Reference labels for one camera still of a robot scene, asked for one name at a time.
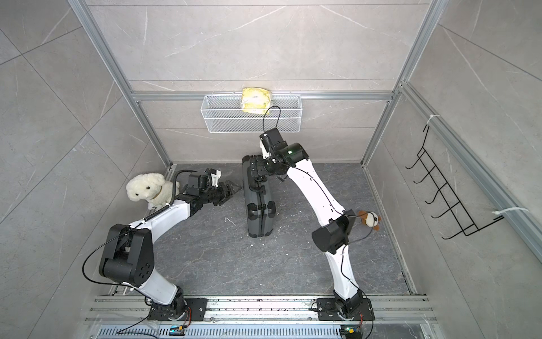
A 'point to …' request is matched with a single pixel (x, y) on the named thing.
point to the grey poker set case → (260, 205)
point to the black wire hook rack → (445, 190)
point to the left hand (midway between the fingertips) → (239, 187)
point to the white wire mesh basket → (224, 114)
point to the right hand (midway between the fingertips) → (261, 168)
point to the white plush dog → (152, 188)
